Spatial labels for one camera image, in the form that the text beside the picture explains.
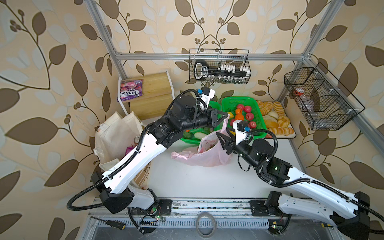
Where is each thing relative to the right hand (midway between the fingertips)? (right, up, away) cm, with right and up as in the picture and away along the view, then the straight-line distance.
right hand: (222, 132), depth 64 cm
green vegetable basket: (-18, -5, +36) cm, 41 cm away
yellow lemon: (+14, +8, +45) cm, 48 cm away
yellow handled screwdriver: (-50, -44, +5) cm, 67 cm away
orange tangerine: (+19, +7, +43) cm, 48 cm away
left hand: (+1, +7, -10) cm, 12 cm away
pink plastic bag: (-5, -9, +3) cm, 11 cm away
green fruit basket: (+26, +13, +48) cm, 56 cm away
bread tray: (+45, +5, +41) cm, 61 cm away
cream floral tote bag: (-56, -5, +15) cm, 58 cm away
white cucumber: (-9, -6, +34) cm, 36 cm away
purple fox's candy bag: (-47, +22, +16) cm, 54 cm away
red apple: (+27, +7, +43) cm, 51 cm away
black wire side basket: (+53, +14, +9) cm, 55 cm away
